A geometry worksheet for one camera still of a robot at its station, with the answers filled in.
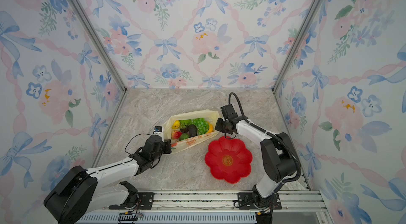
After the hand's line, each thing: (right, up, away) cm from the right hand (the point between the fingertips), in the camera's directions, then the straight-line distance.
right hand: (219, 126), depth 93 cm
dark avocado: (-16, -3, +2) cm, 16 cm away
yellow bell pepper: (-26, 0, +2) cm, 26 cm away
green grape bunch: (-10, 0, +2) cm, 10 cm away
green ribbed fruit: (-20, -5, -2) cm, 21 cm away
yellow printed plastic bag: (-5, +6, +1) cm, 8 cm away
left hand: (-27, -7, -4) cm, 28 cm away
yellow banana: (-5, -2, +4) cm, 6 cm away
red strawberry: (-25, -5, -1) cm, 26 cm away
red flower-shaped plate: (+5, -18, -5) cm, 19 cm away
